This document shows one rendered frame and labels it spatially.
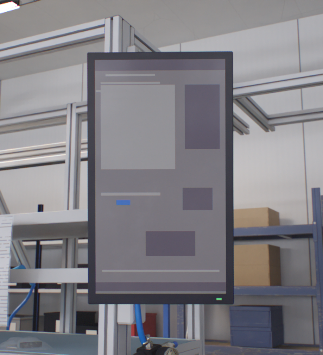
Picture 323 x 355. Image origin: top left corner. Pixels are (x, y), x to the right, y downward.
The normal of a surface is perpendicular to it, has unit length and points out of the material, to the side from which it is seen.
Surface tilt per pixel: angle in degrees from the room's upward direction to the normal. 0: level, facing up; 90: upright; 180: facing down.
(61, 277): 90
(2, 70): 180
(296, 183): 90
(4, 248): 88
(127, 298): 101
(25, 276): 90
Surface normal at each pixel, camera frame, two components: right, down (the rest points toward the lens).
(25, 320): 0.90, -0.08
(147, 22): 0.00, 0.98
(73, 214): -0.44, -0.17
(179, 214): -0.02, 0.00
